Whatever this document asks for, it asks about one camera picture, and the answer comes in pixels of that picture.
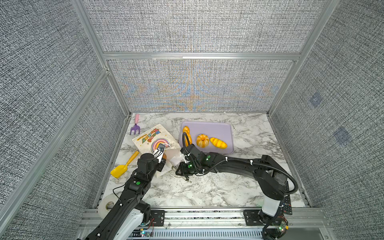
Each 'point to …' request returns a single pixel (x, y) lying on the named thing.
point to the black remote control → (287, 208)
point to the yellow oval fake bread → (218, 143)
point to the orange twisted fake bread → (186, 129)
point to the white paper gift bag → (149, 141)
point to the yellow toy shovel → (119, 170)
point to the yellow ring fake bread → (202, 140)
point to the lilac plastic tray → (223, 130)
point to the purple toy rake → (136, 127)
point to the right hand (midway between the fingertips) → (176, 173)
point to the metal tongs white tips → (185, 177)
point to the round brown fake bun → (164, 156)
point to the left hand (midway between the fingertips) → (159, 152)
